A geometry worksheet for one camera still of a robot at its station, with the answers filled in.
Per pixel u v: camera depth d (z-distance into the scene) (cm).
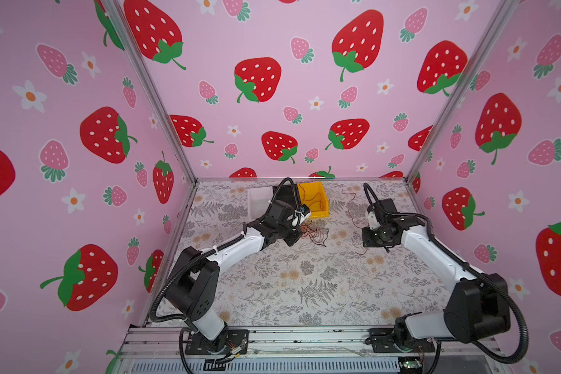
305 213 77
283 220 71
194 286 45
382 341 73
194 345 73
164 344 75
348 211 108
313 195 115
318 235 101
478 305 42
